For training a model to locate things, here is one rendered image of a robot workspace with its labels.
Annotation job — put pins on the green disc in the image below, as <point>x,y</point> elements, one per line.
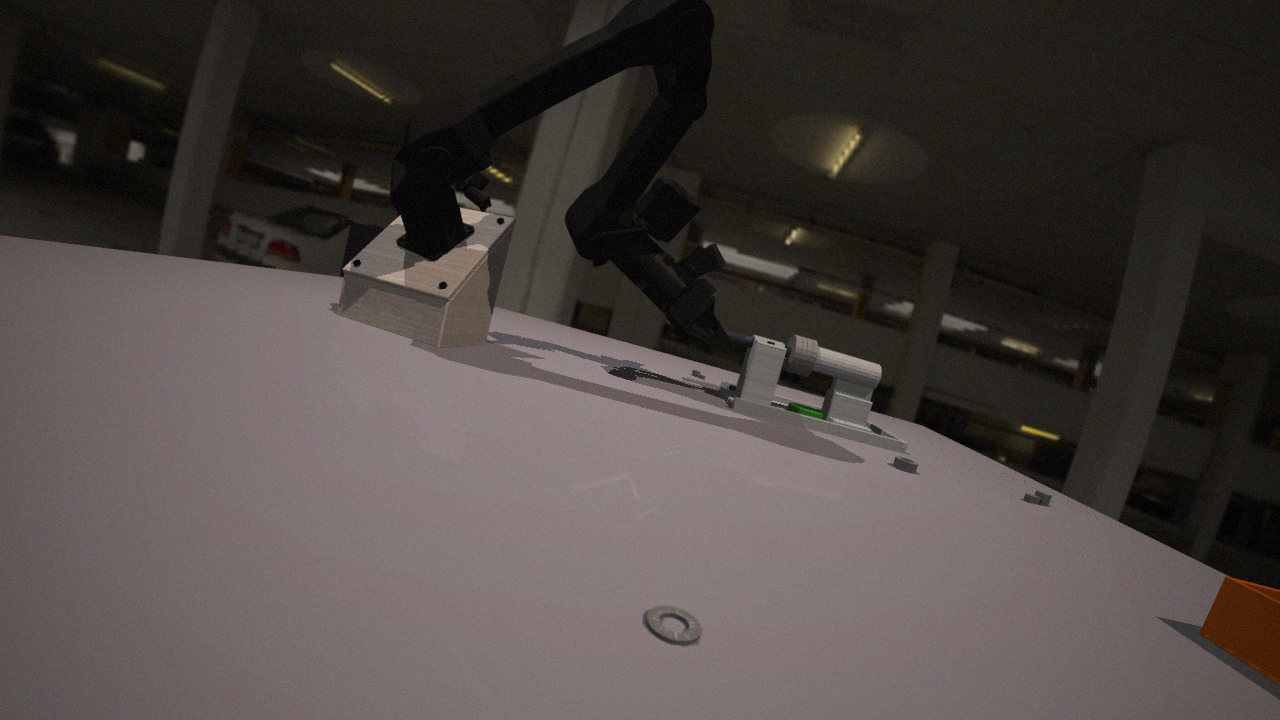
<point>804,410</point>

